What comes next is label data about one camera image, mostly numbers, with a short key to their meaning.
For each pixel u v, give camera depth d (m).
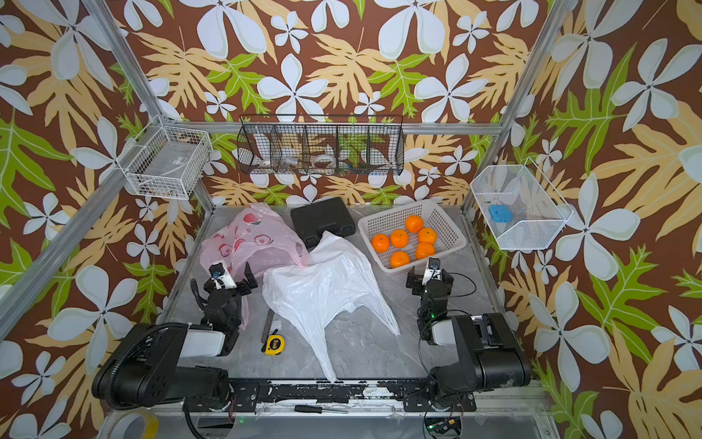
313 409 0.72
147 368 0.43
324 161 0.99
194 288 0.67
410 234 1.08
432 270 0.77
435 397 0.67
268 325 0.88
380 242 1.01
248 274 0.80
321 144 0.96
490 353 0.45
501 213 0.84
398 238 1.04
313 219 1.08
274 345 0.82
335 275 0.86
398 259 0.98
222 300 0.67
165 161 0.87
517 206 0.83
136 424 0.70
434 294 0.69
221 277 0.73
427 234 1.04
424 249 1.03
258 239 0.93
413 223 1.08
